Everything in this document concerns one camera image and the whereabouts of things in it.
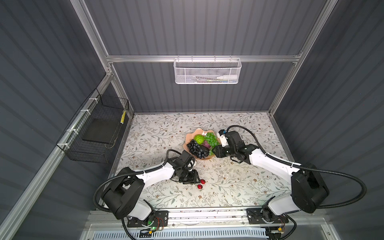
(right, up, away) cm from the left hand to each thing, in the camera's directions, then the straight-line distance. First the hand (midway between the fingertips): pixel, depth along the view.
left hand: (198, 182), depth 83 cm
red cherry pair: (+3, 0, +2) cm, 3 cm away
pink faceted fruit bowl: (-5, +25, +18) cm, 31 cm away
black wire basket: (-51, +26, -13) cm, 59 cm away
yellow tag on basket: (-43, +37, 0) cm, 56 cm away
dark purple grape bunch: (+1, +16, +8) cm, 18 cm away
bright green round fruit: (+1, +23, +13) cm, 27 cm away
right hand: (+11, +17, +4) cm, 21 cm away
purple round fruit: (+5, +20, +13) cm, 24 cm away
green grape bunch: (+9, +22, +11) cm, 26 cm away
